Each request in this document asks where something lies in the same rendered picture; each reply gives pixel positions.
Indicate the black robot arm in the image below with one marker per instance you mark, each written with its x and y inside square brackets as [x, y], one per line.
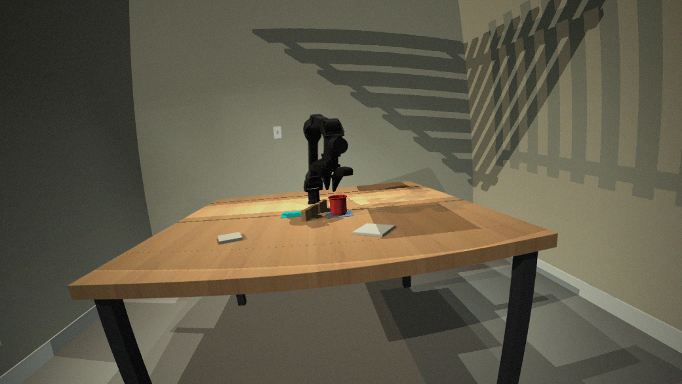
[332, 132]

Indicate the red cup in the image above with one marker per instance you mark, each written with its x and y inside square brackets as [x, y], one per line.
[338, 204]

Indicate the white flat rectangular block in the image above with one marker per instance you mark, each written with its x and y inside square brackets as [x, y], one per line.
[232, 237]

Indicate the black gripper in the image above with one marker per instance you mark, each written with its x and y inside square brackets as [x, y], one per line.
[338, 174]

